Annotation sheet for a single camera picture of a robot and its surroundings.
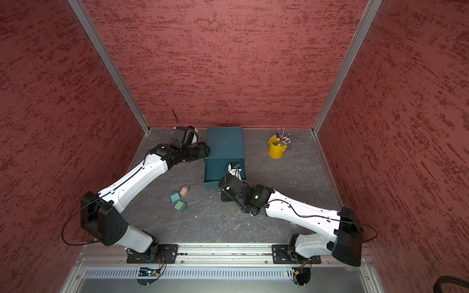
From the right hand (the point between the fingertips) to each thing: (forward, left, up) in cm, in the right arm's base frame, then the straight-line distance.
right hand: (225, 191), depth 75 cm
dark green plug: (-1, +23, -14) cm, 27 cm away
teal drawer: (+12, +6, -2) cm, 13 cm away
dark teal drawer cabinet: (+16, 0, +5) cm, 17 cm away
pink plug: (+7, +22, -13) cm, 26 cm away
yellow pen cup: (+30, -27, -12) cm, 42 cm away
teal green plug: (+4, +26, -14) cm, 30 cm away
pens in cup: (+35, -31, -8) cm, 47 cm away
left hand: (+17, +9, +4) cm, 20 cm away
